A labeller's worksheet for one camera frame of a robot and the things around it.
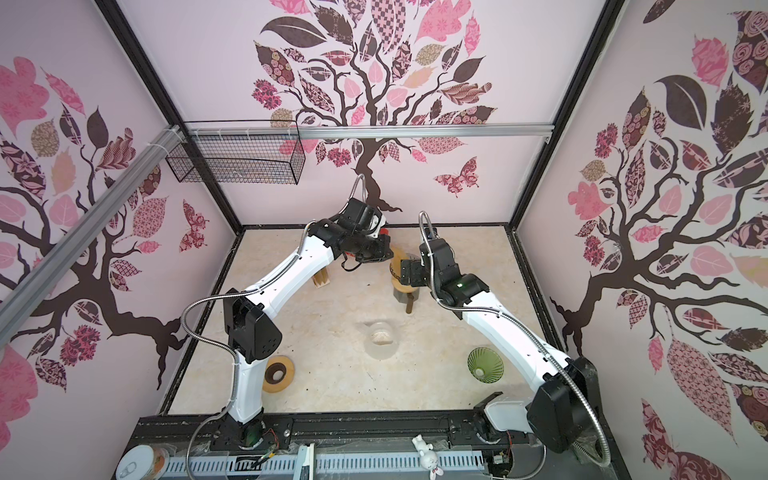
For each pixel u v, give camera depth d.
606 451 0.36
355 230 0.65
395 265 0.78
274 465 0.70
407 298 0.93
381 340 0.90
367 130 0.93
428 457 0.68
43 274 0.54
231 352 0.54
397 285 0.90
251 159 1.22
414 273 0.71
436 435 0.73
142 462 0.66
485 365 0.85
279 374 0.81
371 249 0.73
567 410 0.47
